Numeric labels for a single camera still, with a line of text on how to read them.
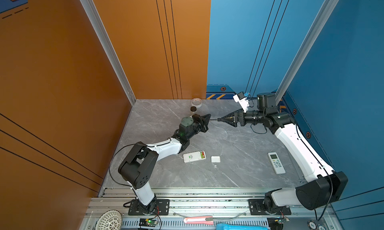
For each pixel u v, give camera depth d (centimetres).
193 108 103
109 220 70
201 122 76
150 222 71
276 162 87
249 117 62
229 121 65
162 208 75
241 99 63
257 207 72
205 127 77
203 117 77
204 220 70
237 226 69
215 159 90
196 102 120
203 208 75
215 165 87
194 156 90
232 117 62
